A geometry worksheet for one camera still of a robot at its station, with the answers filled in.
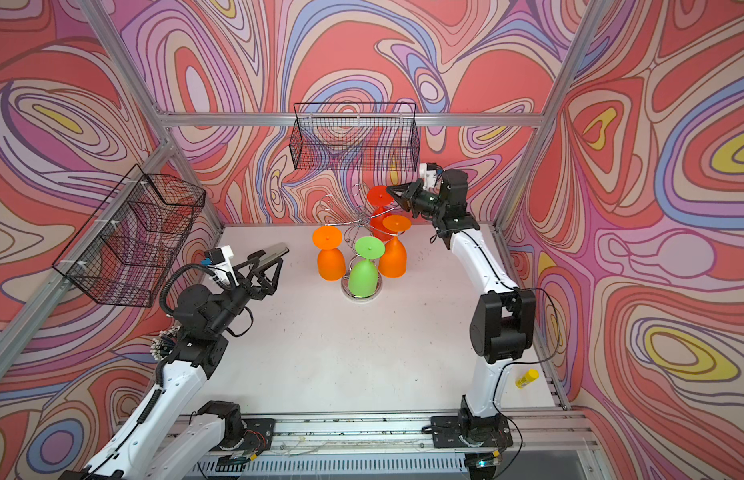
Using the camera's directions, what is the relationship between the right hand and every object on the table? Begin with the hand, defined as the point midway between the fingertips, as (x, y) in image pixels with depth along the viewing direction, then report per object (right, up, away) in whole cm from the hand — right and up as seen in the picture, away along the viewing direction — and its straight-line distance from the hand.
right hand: (387, 193), depth 79 cm
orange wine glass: (+2, -17, +1) cm, 17 cm away
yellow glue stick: (+37, -47, -4) cm, 60 cm away
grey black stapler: (-42, -16, +29) cm, 53 cm away
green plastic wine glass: (-6, -22, -1) cm, 23 cm away
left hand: (-28, -18, -8) cm, 34 cm away
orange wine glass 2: (-15, -18, +1) cm, 24 cm away
